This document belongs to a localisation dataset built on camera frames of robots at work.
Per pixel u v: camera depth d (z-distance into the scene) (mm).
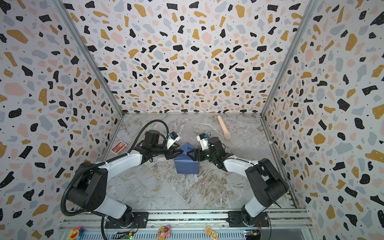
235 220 743
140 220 736
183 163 833
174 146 852
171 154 781
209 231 702
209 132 1053
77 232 689
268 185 459
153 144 722
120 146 1001
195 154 780
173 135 759
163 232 686
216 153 713
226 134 1059
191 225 731
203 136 815
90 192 438
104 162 494
